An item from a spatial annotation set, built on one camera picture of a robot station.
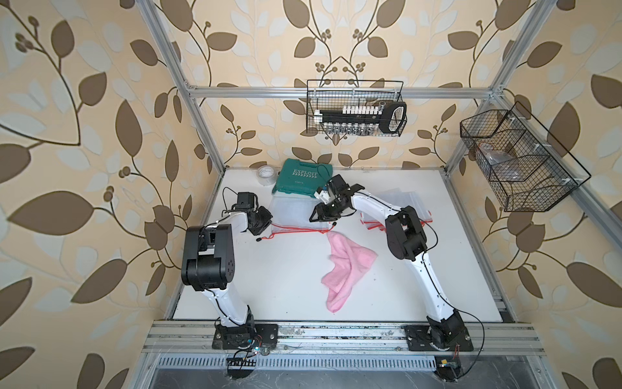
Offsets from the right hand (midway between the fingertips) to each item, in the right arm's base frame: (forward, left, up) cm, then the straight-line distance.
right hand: (316, 219), depth 102 cm
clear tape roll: (+27, +24, 0) cm, 36 cm away
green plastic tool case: (+20, +7, +4) cm, 22 cm away
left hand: (-1, +20, +4) cm, 20 cm away
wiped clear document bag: (+11, -38, -1) cm, 40 cm away
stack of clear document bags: (+4, +11, -1) cm, 12 cm away
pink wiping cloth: (-21, -11, +4) cm, 24 cm away
